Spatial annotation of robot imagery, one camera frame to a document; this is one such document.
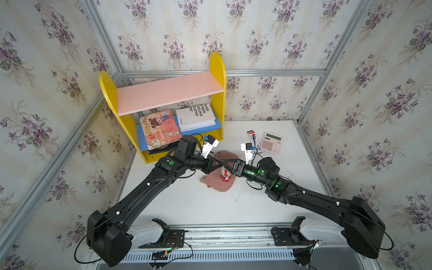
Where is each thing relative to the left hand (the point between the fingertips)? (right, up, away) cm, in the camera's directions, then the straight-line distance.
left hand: (225, 167), depth 70 cm
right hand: (-1, +1, 0) cm, 2 cm away
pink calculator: (+32, +9, +35) cm, 48 cm away
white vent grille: (-5, -38, +1) cm, 38 cm away
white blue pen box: (+21, +10, +38) cm, 44 cm away
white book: (-16, +24, +29) cm, 41 cm away
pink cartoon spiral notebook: (-37, +17, +27) cm, 49 cm away
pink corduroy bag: (-5, -10, +17) cm, 20 cm away
